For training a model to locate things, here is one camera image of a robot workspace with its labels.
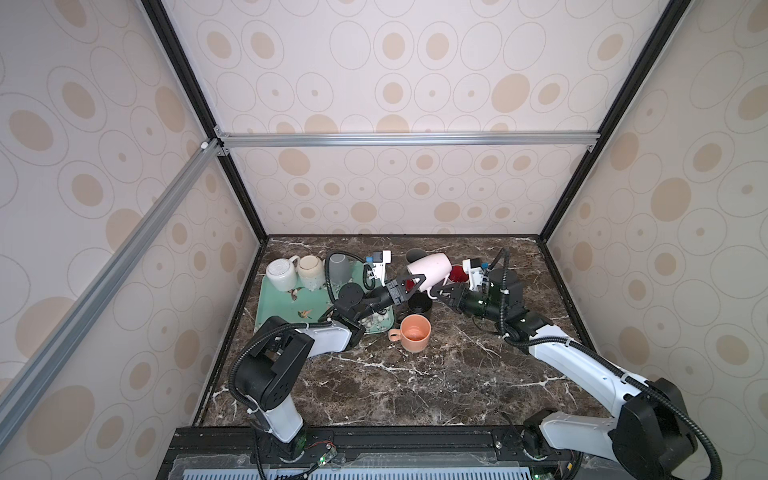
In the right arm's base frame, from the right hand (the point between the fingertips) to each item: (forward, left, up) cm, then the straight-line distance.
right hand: (433, 292), depth 77 cm
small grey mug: (+19, +28, -13) cm, 37 cm away
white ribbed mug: (+17, +47, -12) cm, 51 cm away
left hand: (-2, +1, +7) cm, 7 cm away
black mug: (+8, +2, -16) cm, 18 cm away
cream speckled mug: (+19, +38, -15) cm, 45 cm away
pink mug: (+4, -1, +6) cm, 7 cm away
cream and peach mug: (-1, +4, -21) cm, 21 cm away
